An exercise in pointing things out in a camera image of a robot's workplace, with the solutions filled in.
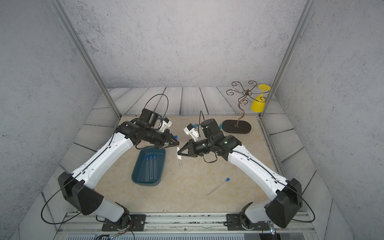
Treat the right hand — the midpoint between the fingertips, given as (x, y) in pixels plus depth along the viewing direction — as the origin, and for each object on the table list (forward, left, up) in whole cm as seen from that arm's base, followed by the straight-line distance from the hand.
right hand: (179, 154), depth 65 cm
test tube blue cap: (+7, +18, -27) cm, 34 cm away
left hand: (+7, 0, -2) cm, 7 cm away
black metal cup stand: (+40, -36, -28) cm, 61 cm away
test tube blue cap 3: (+7, +21, -27) cm, 35 cm away
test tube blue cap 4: (0, -24, -29) cm, 38 cm away
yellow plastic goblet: (+43, -47, -10) cm, 64 cm away
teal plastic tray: (+4, +27, -27) cm, 38 cm away
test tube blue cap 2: (+6, +23, -28) cm, 37 cm away
